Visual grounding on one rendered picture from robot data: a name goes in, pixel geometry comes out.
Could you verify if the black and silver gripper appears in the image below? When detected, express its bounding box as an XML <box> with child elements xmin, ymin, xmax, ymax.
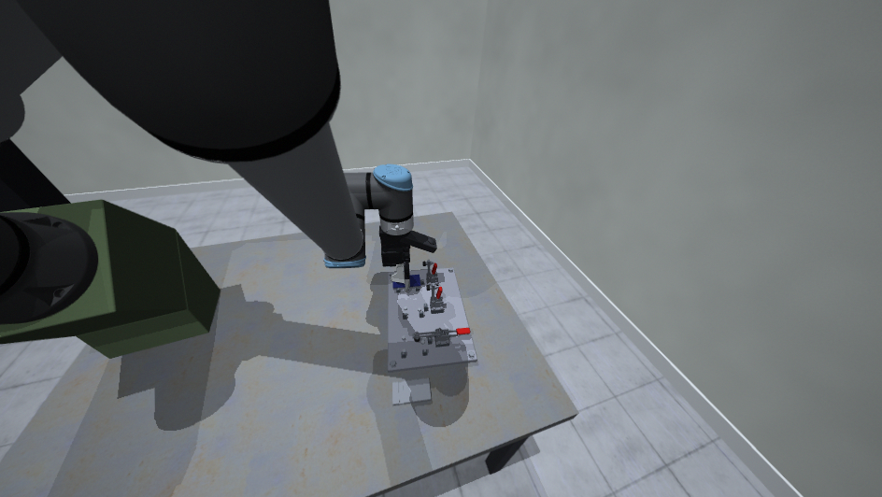
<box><xmin>379</xmin><ymin>226</ymin><xmax>410</xmax><ymax>292</ymax></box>

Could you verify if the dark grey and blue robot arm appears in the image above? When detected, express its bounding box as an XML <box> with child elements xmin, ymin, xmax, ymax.
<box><xmin>0</xmin><ymin>0</ymin><xmax>437</xmax><ymax>324</ymax></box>

